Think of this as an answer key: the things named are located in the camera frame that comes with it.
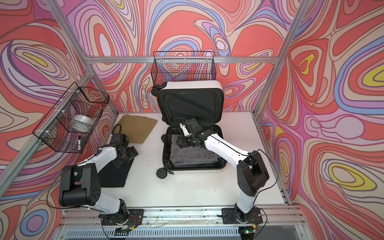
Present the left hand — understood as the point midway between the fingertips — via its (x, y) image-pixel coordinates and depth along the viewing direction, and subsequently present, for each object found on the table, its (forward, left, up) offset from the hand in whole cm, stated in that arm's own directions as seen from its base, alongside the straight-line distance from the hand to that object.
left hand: (131, 156), depth 93 cm
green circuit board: (-38, -4, -2) cm, 38 cm away
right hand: (+1, -33, +11) cm, 35 cm away
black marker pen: (-5, +17, +23) cm, 29 cm away
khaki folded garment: (+24, +3, -2) cm, 25 cm away
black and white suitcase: (+19, -31, +28) cm, 46 cm away
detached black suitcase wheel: (-12, -21, +1) cm, 24 cm away
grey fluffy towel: (0, -36, +2) cm, 36 cm away
